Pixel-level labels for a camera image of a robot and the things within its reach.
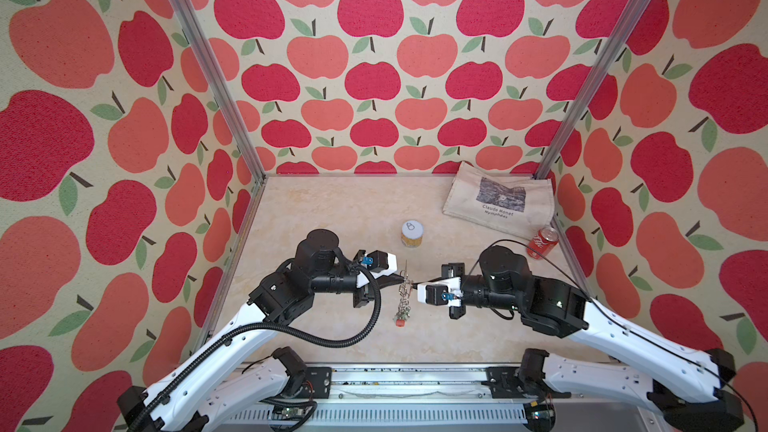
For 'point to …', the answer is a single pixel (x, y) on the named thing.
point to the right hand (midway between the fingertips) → (424, 275)
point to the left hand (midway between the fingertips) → (402, 278)
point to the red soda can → (543, 242)
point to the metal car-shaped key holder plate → (405, 289)
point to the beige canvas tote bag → (515, 205)
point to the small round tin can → (412, 233)
